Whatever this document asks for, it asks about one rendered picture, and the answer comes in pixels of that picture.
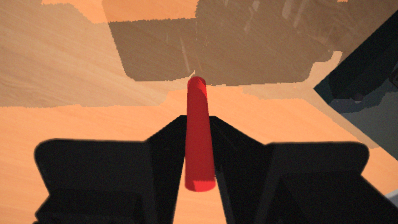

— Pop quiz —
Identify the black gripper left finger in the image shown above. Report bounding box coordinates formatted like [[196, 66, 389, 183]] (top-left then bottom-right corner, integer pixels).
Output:
[[33, 115, 187, 224]]

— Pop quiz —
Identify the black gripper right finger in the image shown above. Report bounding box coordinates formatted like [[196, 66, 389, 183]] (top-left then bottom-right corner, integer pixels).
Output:
[[209, 115, 370, 224]]

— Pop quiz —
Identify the red peg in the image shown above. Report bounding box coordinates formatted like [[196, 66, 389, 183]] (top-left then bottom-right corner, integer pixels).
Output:
[[184, 76, 216, 192]]

